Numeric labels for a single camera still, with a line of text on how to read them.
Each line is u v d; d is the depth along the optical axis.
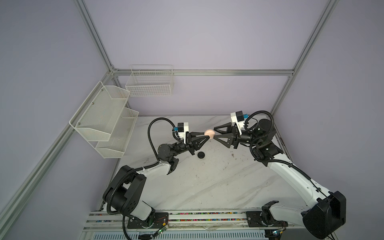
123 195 0.43
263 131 0.52
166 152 0.59
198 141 0.66
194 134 0.64
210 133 0.62
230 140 0.57
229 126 0.63
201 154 0.97
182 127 0.58
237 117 0.55
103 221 0.75
